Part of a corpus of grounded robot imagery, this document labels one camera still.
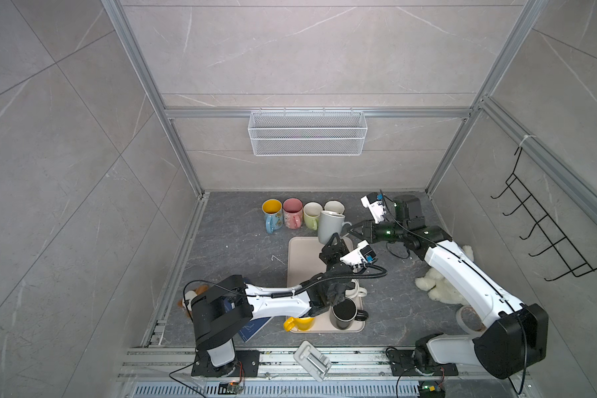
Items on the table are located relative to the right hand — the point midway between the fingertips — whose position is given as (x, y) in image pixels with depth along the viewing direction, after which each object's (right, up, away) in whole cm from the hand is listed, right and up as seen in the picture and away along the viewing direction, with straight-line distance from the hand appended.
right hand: (352, 230), depth 76 cm
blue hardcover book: (-32, -33, +3) cm, 46 cm away
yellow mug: (-16, -29, -1) cm, 33 cm away
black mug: (-3, -25, -2) cm, 25 cm away
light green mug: (-12, +1, +21) cm, 24 cm away
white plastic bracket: (-11, -40, -5) cm, 41 cm away
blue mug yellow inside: (-29, +6, +25) cm, 38 cm away
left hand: (-5, -1, -1) cm, 5 cm away
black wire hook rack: (+51, -3, -15) cm, 53 cm away
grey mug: (-7, +2, 0) cm, 7 cm away
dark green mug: (-3, +9, +24) cm, 26 cm away
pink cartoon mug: (-20, +6, +22) cm, 30 cm away
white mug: (+3, -21, +4) cm, 22 cm away
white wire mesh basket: (-14, +38, +24) cm, 47 cm away
